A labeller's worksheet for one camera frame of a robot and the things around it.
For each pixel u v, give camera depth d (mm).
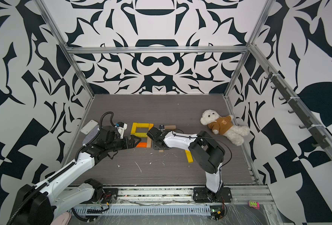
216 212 711
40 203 384
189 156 870
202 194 743
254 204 699
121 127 752
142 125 1012
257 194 763
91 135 939
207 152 489
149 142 919
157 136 684
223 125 934
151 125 1010
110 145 668
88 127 995
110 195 739
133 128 989
